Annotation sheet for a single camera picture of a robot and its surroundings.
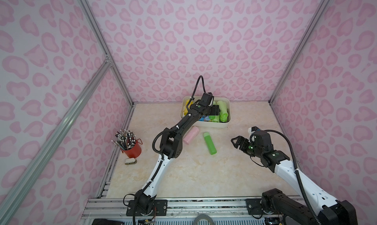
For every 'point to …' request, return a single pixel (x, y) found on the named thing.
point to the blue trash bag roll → (206, 118)
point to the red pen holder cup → (134, 152)
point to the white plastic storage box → (207, 124)
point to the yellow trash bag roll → (186, 111)
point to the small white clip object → (130, 161)
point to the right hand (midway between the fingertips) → (235, 141)
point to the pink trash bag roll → (191, 135)
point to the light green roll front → (214, 118)
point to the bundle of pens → (126, 139)
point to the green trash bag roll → (209, 143)
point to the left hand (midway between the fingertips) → (220, 111)
